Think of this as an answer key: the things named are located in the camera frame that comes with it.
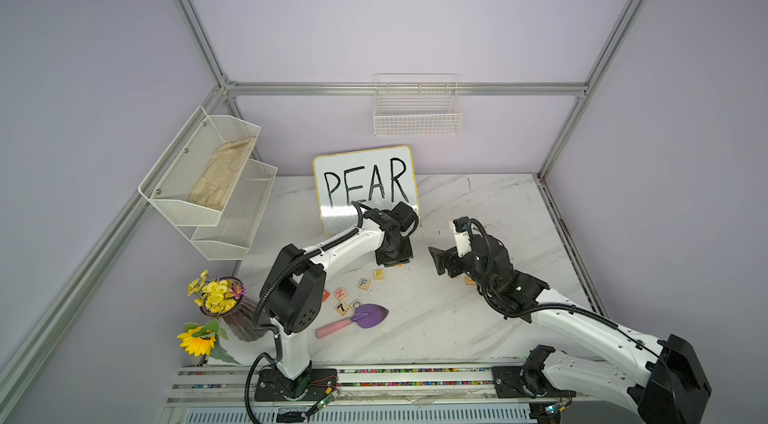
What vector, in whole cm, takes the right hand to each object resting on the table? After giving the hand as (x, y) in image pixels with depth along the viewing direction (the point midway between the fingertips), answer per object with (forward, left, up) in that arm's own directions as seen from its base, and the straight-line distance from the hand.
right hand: (439, 245), depth 79 cm
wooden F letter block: (-3, +22, -18) cm, 28 cm away
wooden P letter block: (+1, +17, -18) cm, 25 cm away
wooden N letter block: (-6, +29, -17) cm, 34 cm away
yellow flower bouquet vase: (-16, +50, +5) cm, 52 cm away
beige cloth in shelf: (+19, +59, +12) cm, 63 cm away
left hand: (+1, +10, -11) cm, 15 cm away
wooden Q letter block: (-13, -5, +5) cm, 14 cm away
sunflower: (-24, +53, +4) cm, 58 cm away
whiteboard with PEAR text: (+30, +18, -4) cm, 35 cm away
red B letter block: (-6, +33, -18) cm, 38 cm away
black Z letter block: (-10, +28, -18) cm, 35 cm away
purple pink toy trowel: (-13, +21, -16) cm, 29 cm away
